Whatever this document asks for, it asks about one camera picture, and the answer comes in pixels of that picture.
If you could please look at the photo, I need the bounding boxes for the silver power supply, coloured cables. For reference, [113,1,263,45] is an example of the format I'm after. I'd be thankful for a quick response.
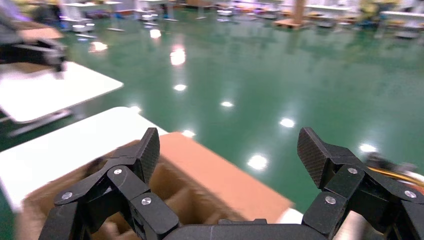
[367,166,424,195]

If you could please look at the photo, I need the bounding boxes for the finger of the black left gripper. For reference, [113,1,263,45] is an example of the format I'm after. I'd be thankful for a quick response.
[0,39,68,73]

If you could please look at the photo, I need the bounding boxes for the brown cardboard box with dividers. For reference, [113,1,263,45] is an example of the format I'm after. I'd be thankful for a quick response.
[14,131,296,240]

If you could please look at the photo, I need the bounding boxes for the brown wooden pallet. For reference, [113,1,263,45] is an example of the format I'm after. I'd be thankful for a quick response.
[274,0,316,30]

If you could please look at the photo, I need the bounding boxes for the white table with legs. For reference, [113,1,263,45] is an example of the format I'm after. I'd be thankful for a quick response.
[0,61,124,138]

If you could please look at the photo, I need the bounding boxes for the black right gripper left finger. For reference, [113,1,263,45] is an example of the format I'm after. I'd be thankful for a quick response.
[38,127,180,240]

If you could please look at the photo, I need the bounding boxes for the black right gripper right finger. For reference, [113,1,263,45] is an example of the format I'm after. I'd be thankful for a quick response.
[296,126,424,240]

